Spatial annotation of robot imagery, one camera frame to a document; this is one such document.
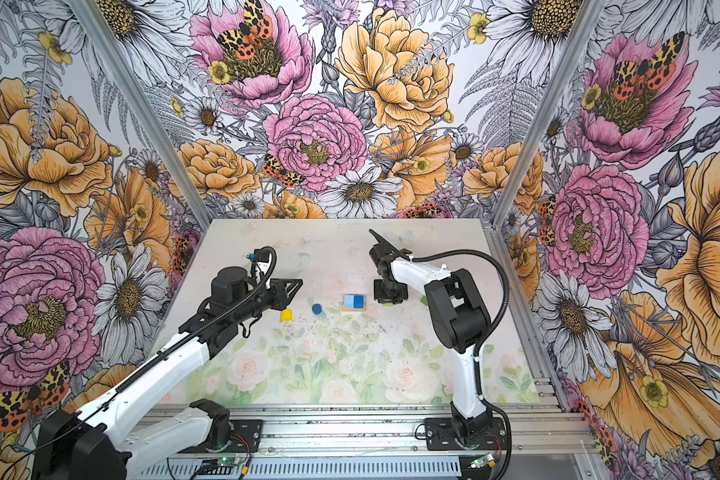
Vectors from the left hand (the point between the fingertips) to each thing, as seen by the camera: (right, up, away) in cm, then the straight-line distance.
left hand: (298, 290), depth 80 cm
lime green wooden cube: (+25, -7, +17) cm, 31 cm away
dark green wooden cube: (+36, -6, +20) cm, 42 cm away
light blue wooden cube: (+12, -5, +15) cm, 20 cm away
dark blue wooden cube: (+15, -6, +17) cm, 24 cm away
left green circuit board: (-14, -39, -9) cm, 42 cm away
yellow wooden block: (-8, -10, +16) cm, 20 cm away
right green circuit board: (+46, -39, -8) cm, 61 cm away
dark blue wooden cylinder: (+2, -8, +17) cm, 19 cm away
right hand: (+24, -8, +17) cm, 31 cm away
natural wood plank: (+11, -8, +17) cm, 22 cm away
